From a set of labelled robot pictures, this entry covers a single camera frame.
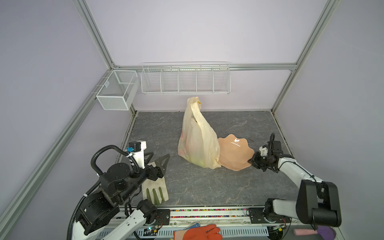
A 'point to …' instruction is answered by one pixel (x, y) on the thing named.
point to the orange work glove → (196, 232)
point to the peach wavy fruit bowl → (234, 152)
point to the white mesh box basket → (116, 93)
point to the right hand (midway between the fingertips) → (249, 162)
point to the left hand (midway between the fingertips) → (161, 157)
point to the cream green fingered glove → (155, 190)
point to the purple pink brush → (328, 233)
